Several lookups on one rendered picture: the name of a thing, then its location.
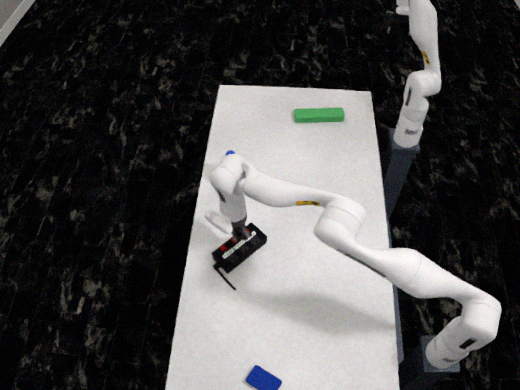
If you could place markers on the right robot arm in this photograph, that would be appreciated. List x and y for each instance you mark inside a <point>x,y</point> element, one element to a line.
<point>423,29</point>

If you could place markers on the black power strip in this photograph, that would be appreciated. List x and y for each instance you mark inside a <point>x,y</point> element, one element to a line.
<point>231,254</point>

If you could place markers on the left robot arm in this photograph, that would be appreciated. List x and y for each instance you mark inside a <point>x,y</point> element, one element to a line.
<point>337,227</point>

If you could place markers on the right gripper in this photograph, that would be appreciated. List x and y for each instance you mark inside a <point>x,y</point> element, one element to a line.
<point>397,17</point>

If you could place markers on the green rectangular block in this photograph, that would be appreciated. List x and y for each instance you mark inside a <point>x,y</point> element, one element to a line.
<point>315,115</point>

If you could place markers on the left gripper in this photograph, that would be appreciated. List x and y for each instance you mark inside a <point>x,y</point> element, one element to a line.
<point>240,227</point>

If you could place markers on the small blue rectangular block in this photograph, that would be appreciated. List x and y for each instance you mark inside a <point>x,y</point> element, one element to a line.
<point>262,379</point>

